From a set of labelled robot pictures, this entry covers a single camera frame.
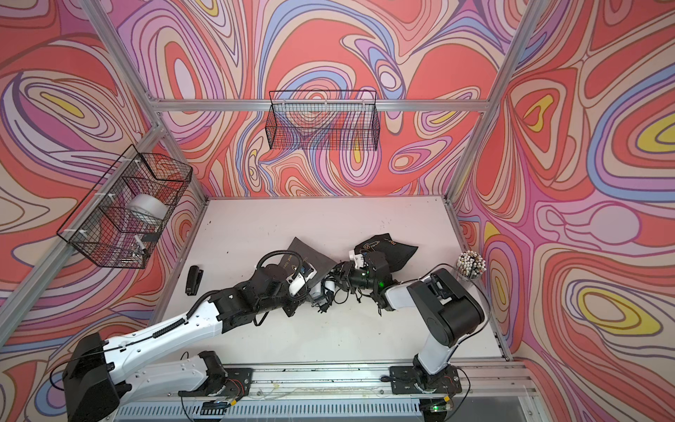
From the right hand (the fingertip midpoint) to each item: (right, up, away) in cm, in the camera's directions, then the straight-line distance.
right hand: (326, 279), depth 85 cm
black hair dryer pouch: (+25, +7, +10) cm, 28 cm away
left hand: (-4, -2, -8) cm, 9 cm away
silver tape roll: (-51, +24, -10) cm, 57 cm away
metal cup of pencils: (+43, +6, -8) cm, 45 cm away
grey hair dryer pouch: (-2, +5, 0) cm, 6 cm away
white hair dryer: (-1, -2, -5) cm, 6 cm away
